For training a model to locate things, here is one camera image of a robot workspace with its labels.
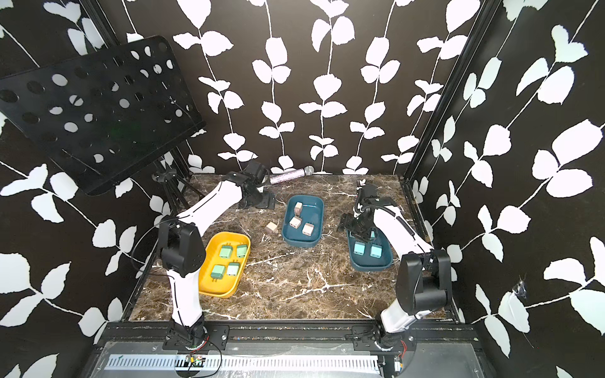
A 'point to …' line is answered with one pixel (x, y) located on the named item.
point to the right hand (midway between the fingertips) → (342, 227)
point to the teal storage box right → (366, 262)
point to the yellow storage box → (223, 262)
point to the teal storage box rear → (312, 213)
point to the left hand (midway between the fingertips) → (266, 200)
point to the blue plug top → (359, 248)
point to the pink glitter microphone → (287, 176)
